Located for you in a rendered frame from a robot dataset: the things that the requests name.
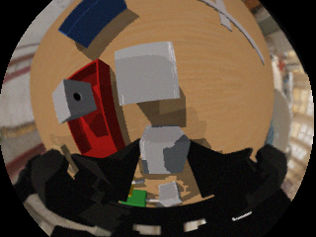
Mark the blue open-top tray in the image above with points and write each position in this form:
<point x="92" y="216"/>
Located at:
<point x="89" y="18"/>

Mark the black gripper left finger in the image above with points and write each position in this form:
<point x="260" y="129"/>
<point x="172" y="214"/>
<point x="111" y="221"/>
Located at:
<point x="117" y="170"/>

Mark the grey flat bar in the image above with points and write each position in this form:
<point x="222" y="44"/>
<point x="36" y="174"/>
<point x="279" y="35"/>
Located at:
<point x="223" y="20"/>
<point x="239" y="26"/>

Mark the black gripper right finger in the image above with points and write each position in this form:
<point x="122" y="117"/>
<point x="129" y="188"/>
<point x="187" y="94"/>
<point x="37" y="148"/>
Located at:
<point x="209" y="167"/>

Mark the red tray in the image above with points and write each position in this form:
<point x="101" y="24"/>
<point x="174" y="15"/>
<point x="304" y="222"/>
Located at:
<point x="97" y="134"/>

